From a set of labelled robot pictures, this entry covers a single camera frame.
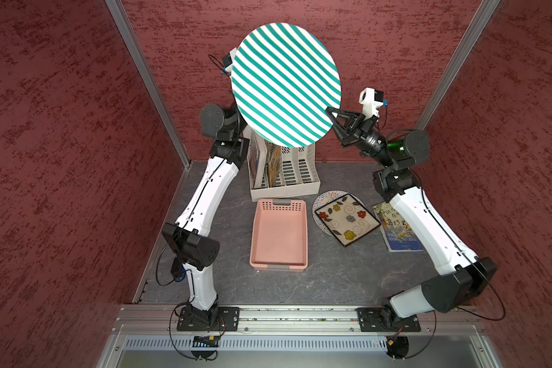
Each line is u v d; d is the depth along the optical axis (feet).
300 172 3.91
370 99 1.69
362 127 1.56
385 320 2.17
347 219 3.19
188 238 1.47
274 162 3.30
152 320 2.48
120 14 2.34
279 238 3.03
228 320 2.41
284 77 1.51
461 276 1.29
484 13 2.35
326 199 3.49
